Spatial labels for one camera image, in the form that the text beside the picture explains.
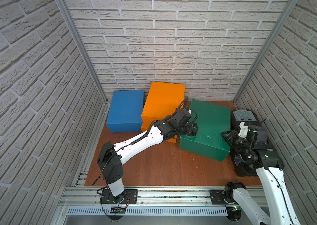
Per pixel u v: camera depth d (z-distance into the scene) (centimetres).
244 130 64
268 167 45
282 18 73
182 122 58
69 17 74
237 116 87
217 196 74
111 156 42
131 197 73
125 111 113
